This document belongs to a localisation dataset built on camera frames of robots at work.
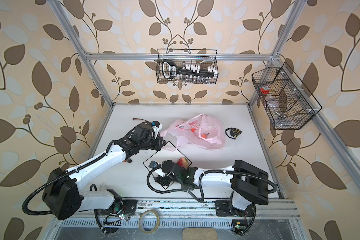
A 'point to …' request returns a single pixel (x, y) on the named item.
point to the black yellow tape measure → (234, 131)
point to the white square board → (162, 155)
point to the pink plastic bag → (201, 132)
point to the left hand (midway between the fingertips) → (167, 141)
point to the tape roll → (141, 221)
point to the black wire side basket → (290, 103)
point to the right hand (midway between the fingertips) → (157, 171)
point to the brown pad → (199, 233)
